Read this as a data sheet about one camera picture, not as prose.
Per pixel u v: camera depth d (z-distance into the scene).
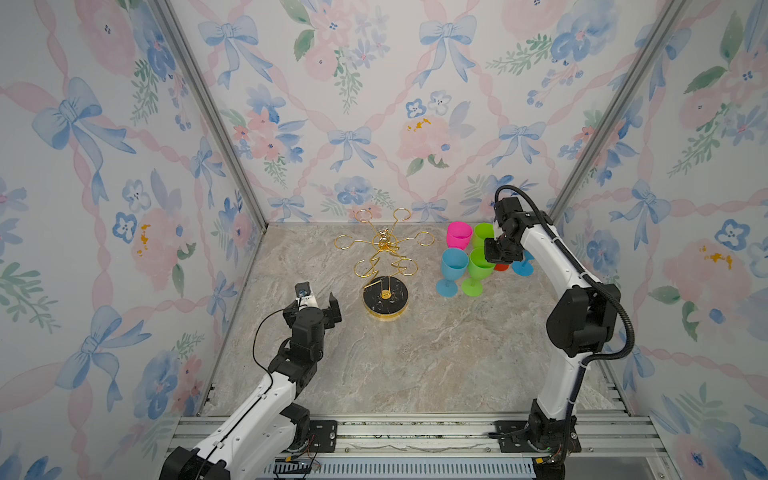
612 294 0.51
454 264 0.94
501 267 1.06
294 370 0.59
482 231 0.99
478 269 0.89
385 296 0.98
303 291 0.69
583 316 0.51
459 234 1.00
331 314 0.78
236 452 0.44
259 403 0.51
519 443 0.73
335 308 0.76
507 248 0.78
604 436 0.76
